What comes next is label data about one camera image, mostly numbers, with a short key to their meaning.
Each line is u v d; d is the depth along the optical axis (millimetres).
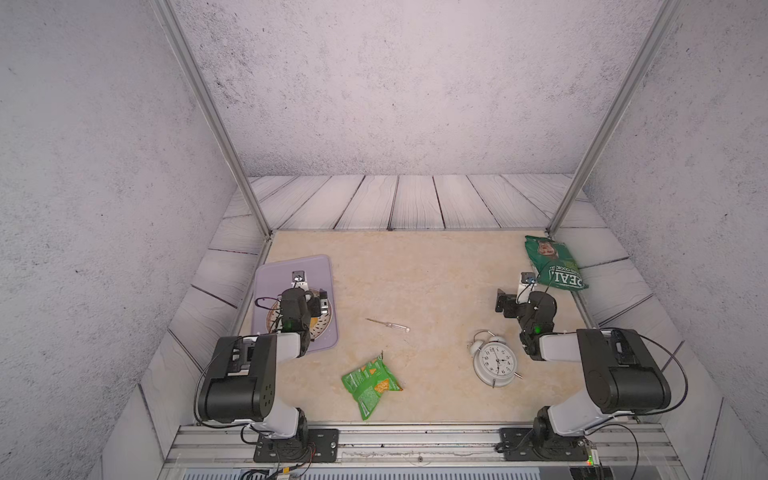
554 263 1069
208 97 847
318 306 850
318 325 936
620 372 457
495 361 828
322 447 727
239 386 445
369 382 787
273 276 1088
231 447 743
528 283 797
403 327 944
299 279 813
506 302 848
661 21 715
